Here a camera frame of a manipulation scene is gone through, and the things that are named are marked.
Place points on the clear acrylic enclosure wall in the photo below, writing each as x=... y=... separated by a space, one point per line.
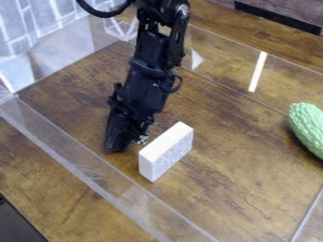
x=247 y=186

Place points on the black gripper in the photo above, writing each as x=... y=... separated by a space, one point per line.
x=135 y=101

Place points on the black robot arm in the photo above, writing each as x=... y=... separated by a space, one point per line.
x=163 y=21

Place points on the green bumpy toy gourd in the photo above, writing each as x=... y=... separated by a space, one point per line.
x=306 y=122

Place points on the white foam block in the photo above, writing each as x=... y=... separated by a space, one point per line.
x=164 y=151

